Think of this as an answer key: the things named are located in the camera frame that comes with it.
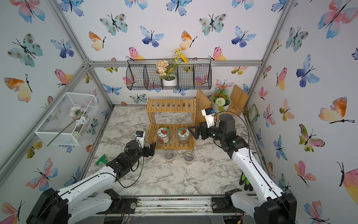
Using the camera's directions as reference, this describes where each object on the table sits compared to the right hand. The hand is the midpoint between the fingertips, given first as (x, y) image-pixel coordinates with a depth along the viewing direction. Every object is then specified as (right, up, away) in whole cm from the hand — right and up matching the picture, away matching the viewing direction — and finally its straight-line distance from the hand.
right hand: (196, 124), depth 73 cm
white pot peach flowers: (-16, +30, +20) cm, 39 cm away
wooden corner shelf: (+35, +17, +33) cm, 51 cm away
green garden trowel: (-57, -22, +15) cm, 63 cm away
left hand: (-26, -10, +11) cm, 30 cm away
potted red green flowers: (+19, +16, +21) cm, 32 cm away
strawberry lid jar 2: (-6, -8, +17) cm, 20 cm away
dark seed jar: (-3, -21, +12) cm, 24 cm away
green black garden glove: (+30, -35, +6) cm, 46 cm away
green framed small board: (+48, +8, +38) cm, 62 cm away
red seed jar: (-15, -20, +14) cm, 28 cm away
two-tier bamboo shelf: (-19, +2, +39) cm, 43 cm away
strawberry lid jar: (-20, -7, +18) cm, 28 cm away
